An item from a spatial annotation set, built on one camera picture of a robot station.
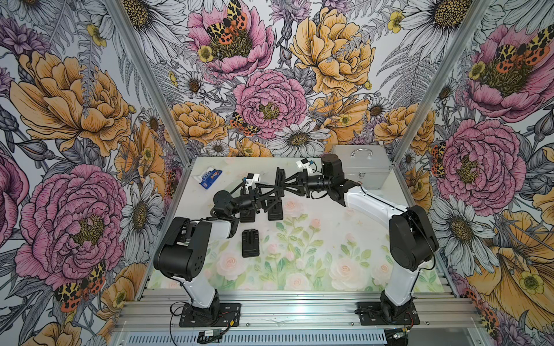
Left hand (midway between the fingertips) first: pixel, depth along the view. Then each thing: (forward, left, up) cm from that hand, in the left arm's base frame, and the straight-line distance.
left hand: (279, 196), depth 78 cm
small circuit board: (-37, +22, -23) cm, 49 cm away
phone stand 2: (+7, +2, -22) cm, 23 cm away
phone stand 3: (-8, +12, -21) cm, 26 cm away
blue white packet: (+28, +36, -21) cm, 50 cm away
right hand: (+3, -1, +1) cm, 3 cm away
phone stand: (+5, +14, -22) cm, 27 cm away
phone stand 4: (+4, 0, +3) cm, 5 cm away
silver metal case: (+23, -42, -9) cm, 49 cm away
